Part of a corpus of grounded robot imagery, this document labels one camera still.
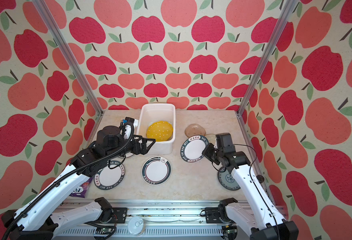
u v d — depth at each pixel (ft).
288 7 2.28
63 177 1.38
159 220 2.46
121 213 2.46
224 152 1.88
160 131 3.52
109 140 1.57
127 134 1.89
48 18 2.37
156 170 2.91
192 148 2.83
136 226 2.22
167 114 3.57
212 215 2.41
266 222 1.26
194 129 3.64
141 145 1.91
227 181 2.82
